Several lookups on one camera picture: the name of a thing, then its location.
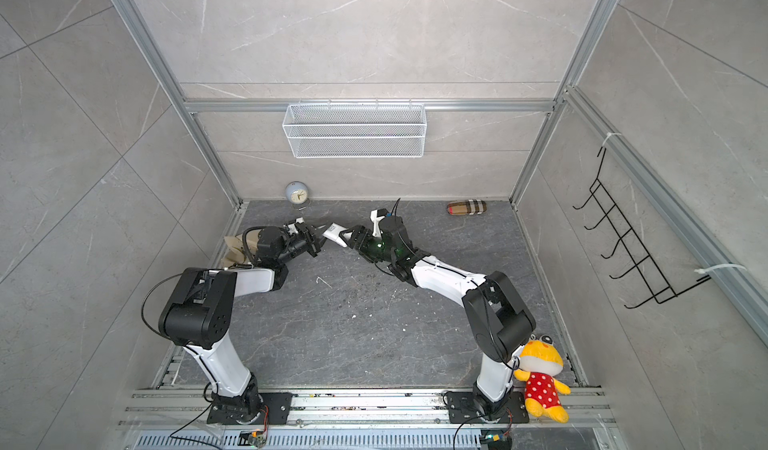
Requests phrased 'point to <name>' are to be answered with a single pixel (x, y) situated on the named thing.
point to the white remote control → (333, 232)
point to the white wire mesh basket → (352, 131)
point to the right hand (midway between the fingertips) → (344, 238)
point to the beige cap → (235, 246)
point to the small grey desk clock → (296, 192)
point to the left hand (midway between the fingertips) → (333, 218)
